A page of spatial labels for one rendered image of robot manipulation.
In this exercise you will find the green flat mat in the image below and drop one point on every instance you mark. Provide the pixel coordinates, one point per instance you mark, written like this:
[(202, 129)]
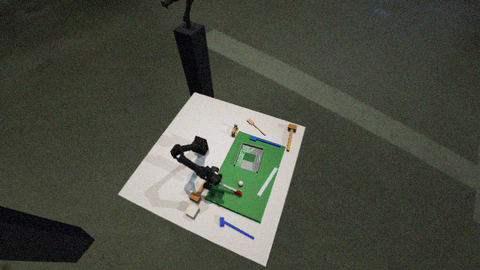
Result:
[(249, 202)]

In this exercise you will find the orange wooden mallet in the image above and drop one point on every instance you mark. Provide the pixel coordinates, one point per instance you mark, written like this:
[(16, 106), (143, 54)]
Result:
[(292, 128), (196, 196)]

